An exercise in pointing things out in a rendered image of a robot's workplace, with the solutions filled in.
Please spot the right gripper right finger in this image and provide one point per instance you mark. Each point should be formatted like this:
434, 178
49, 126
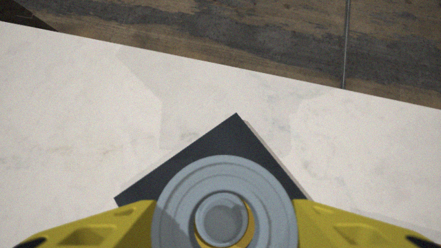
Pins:
323, 226

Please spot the yellow sleeve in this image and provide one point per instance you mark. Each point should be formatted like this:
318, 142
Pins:
242, 243

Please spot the brown concrete floor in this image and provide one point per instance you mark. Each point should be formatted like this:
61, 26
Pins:
393, 50
296, 39

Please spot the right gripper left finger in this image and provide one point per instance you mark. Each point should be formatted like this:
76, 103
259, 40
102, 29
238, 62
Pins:
128, 226

